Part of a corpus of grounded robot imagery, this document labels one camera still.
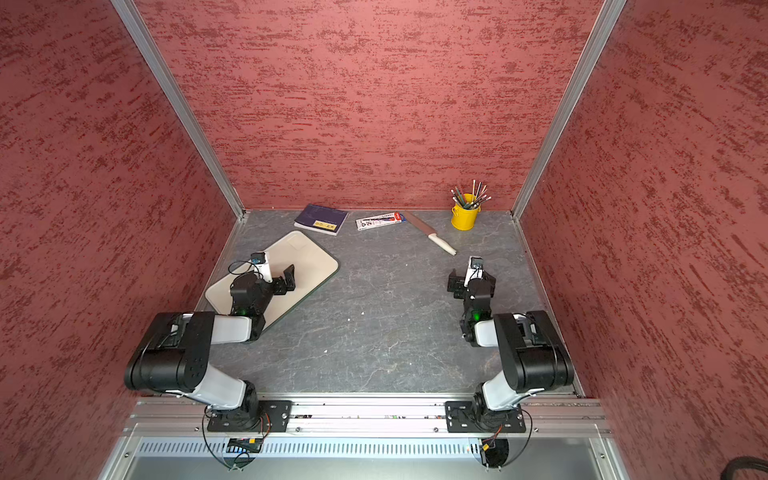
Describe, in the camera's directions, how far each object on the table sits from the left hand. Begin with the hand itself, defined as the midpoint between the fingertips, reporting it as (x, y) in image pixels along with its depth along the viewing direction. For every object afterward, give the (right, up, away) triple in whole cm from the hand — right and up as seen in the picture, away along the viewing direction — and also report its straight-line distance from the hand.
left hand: (279, 270), depth 94 cm
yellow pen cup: (+65, +18, +20) cm, 70 cm away
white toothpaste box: (+30, +17, +23) cm, 41 cm away
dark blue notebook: (+7, +18, +24) cm, 31 cm away
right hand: (+61, -1, +1) cm, 61 cm away
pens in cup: (+69, +26, +16) cm, 75 cm away
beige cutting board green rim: (+8, 0, +9) cm, 12 cm away
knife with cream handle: (+51, +13, +20) cm, 56 cm away
